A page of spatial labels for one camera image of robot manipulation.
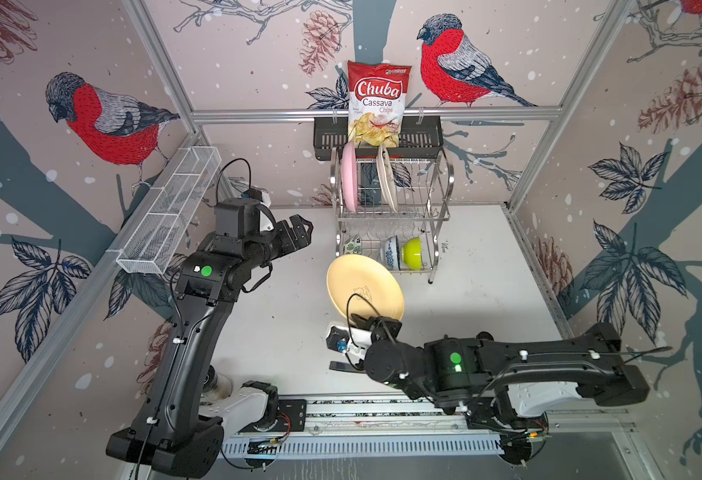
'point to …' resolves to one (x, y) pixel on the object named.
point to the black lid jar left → (217, 386)
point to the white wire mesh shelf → (166, 212)
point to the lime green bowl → (412, 253)
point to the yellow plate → (362, 285)
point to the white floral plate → (387, 176)
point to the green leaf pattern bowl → (353, 246)
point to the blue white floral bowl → (392, 253)
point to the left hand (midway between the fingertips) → (297, 229)
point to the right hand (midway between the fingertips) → (348, 325)
